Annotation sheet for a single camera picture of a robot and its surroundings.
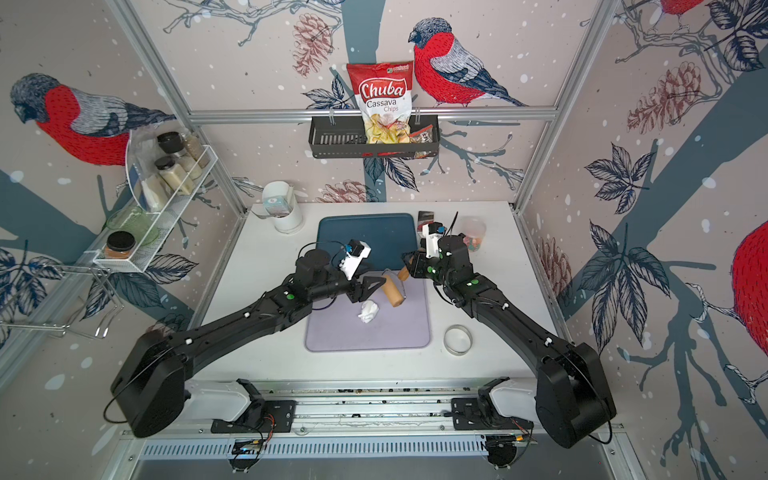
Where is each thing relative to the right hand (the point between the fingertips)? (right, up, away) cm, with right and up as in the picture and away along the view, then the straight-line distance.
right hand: (404, 254), depth 82 cm
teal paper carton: (-45, +15, +24) cm, 53 cm away
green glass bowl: (-65, +9, -12) cm, 66 cm away
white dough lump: (-10, -18, +8) cm, 22 cm away
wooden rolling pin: (-4, -10, +1) cm, 10 cm away
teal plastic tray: (-4, +4, +30) cm, 30 cm away
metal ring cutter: (+16, -26, +4) cm, 31 cm away
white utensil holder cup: (-41, +9, +28) cm, 51 cm away
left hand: (-6, -3, -6) cm, 9 cm away
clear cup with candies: (+26, +7, +21) cm, 34 cm away
